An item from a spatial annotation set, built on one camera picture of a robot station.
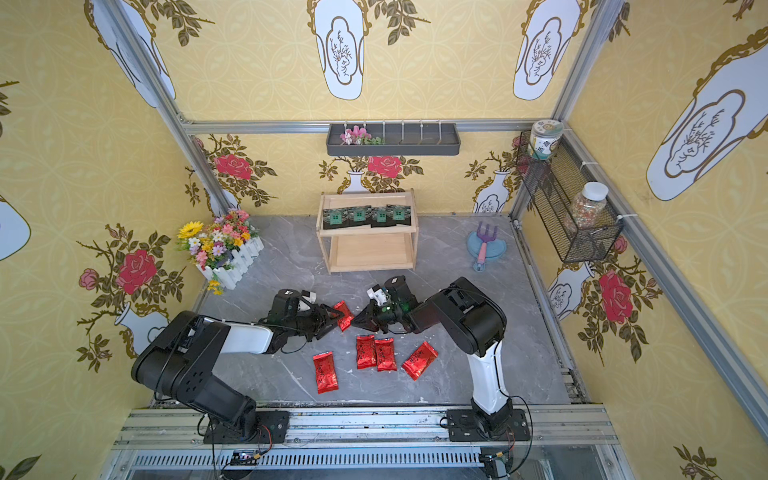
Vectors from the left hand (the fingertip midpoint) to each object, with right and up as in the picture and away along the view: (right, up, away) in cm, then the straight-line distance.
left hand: (334, 315), depth 92 cm
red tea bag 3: (+11, -9, -9) cm, 17 cm away
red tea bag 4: (+16, -9, -9) cm, 20 cm away
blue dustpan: (+56, +21, +18) cm, 62 cm away
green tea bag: (+14, +30, 0) cm, 33 cm away
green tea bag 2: (0, +30, 0) cm, 30 cm away
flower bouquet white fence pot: (-34, +21, -2) cm, 40 cm away
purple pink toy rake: (+54, +25, +21) cm, 63 cm away
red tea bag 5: (+25, -11, -9) cm, 29 cm away
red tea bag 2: (+4, 0, -2) cm, 5 cm away
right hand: (+7, +1, -1) cm, 8 cm away
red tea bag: (0, -13, -12) cm, 18 cm away
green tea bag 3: (+8, +31, 0) cm, 32 cm away
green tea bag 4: (+20, +31, 0) cm, 37 cm away
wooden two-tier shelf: (+11, +26, -2) cm, 28 cm away
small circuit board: (-19, -30, -19) cm, 41 cm away
